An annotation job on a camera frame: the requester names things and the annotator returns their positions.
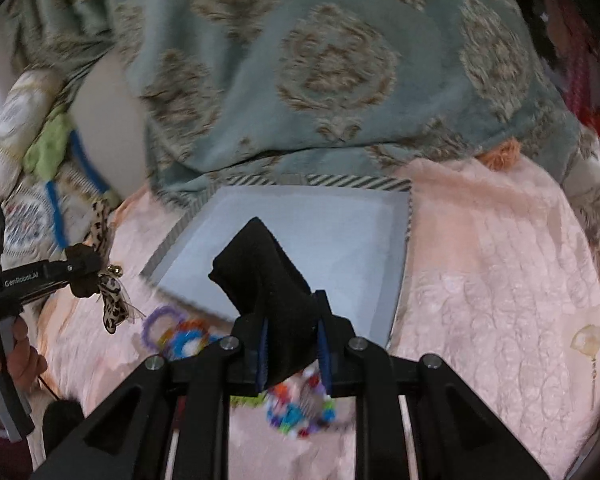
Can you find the embroidered cream pillow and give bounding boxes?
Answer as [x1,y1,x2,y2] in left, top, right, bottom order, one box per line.
[2,159,111,269]

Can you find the green blue toy rope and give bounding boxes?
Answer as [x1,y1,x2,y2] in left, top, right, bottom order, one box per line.
[21,109,114,252]

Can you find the teal damask blanket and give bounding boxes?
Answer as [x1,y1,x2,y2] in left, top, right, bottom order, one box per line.
[7,0,579,204]

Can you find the person's left hand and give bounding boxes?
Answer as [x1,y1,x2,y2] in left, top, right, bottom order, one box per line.
[0,316,48,428]

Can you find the hanging red pink clothes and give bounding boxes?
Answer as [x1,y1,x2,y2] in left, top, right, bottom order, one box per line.
[544,0,600,137]

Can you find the black velvet pouch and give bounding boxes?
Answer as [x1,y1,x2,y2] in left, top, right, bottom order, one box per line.
[209,217,321,389]

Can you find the pink quilted bedspread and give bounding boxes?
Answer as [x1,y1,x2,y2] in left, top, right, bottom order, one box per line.
[36,157,600,479]

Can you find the purple bead bracelet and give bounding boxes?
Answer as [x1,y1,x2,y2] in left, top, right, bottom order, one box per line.
[140,303,187,356]

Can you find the orange fringe cloth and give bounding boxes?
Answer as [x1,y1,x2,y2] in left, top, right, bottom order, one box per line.
[477,138,520,171]

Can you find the blue bead bracelet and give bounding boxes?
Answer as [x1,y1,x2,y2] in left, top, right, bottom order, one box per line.
[168,326,221,361]

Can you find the multicolour pom bead bracelet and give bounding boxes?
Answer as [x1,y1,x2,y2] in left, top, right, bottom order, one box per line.
[264,364,339,438]

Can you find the striped-edge white tray box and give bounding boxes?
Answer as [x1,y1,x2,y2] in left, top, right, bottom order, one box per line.
[142,176,412,346]

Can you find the rolled cream bolster pillow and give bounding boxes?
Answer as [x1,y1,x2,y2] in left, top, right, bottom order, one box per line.
[0,68,64,200]

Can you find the leopard print bow scrunchie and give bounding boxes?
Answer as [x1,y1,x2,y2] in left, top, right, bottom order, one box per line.
[65,200,145,334]

